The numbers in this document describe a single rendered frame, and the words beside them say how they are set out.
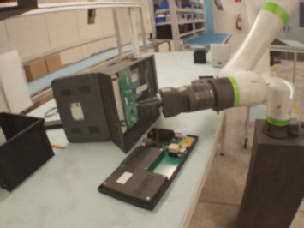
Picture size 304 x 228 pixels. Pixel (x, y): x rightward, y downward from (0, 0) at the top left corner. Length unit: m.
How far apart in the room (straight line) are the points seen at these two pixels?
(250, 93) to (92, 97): 0.43
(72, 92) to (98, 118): 0.11
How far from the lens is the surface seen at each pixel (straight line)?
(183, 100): 0.56
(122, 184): 0.43
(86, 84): 0.58
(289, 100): 0.95
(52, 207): 0.48
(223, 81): 0.60
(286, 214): 1.32
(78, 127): 0.64
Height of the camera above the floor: 1.31
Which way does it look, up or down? 24 degrees down
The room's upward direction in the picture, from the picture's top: 8 degrees counter-clockwise
